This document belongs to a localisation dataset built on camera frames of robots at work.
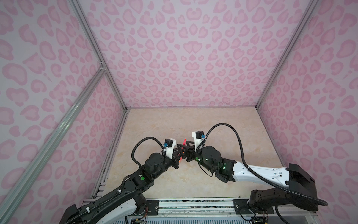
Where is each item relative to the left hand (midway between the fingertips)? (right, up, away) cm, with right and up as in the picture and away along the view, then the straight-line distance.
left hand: (183, 147), depth 72 cm
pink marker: (0, +2, 0) cm, 2 cm away
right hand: (-1, +2, -1) cm, 3 cm away
